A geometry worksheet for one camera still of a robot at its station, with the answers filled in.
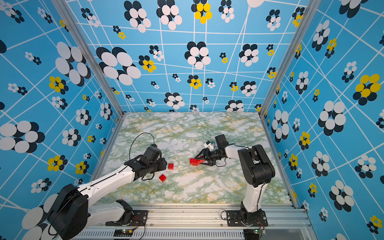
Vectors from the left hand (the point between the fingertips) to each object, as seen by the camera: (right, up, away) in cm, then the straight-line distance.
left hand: (166, 162), depth 86 cm
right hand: (+20, 0, +4) cm, 20 cm away
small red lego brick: (+2, -3, +3) cm, 5 cm away
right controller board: (+44, -30, -17) cm, 56 cm away
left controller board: (-19, -31, -14) cm, 39 cm away
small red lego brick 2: (-2, -9, -2) cm, 9 cm away
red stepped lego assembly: (+17, -1, +2) cm, 17 cm away
